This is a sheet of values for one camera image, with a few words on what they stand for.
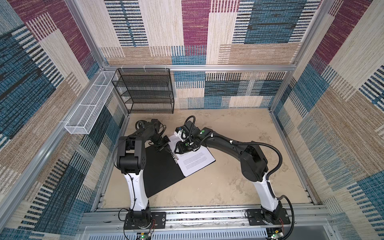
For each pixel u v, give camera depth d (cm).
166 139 89
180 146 78
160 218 74
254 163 53
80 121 70
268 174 55
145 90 111
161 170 89
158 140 85
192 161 94
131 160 55
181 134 81
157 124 89
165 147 89
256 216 74
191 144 69
